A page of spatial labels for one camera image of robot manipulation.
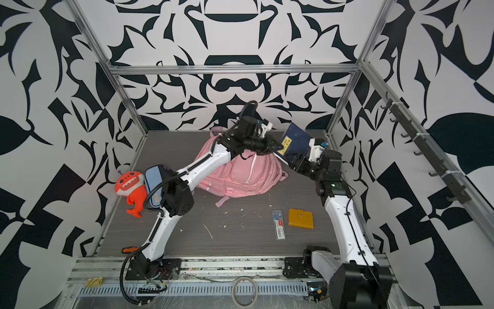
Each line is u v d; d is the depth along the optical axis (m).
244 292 0.70
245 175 0.94
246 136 0.70
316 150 0.70
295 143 0.84
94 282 0.70
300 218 0.85
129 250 0.77
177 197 0.55
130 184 0.88
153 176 0.97
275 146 0.81
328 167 0.58
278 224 0.85
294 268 0.74
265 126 0.79
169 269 0.75
